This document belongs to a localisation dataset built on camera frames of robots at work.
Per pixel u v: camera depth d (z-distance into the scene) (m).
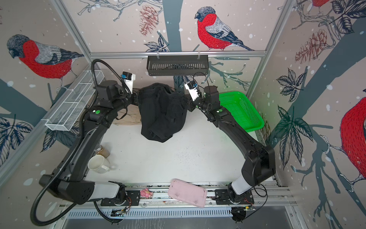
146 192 0.73
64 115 0.71
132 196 0.73
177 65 1.07
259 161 0.43
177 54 0.92
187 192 0.73
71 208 0.43
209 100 0.58
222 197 0.73
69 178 0.39
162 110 0.90
